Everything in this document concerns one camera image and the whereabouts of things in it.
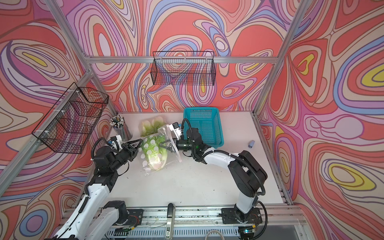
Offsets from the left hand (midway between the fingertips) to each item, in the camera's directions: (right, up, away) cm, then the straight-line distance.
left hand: (144, 142), depth 75 cm
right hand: (+9, -4, +1) cm, 9 cm away
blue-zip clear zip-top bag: (-13, +11, +31) cm, 35 cm away
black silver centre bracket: (+14, -36, -6) cm, 39 cm away
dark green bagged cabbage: (-5, +7, +25) cm, 26 cm away
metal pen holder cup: (-21, +7, +18) cm, 28 cm away
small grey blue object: (+64, -4, +24) cm, 69 cm away
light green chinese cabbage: (+7, -6, -4) cm, 10 cm away
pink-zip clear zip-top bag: (+13, 0, -2) cm, 13 cm away
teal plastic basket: (+36, +13, +40) cm, 56 cm away
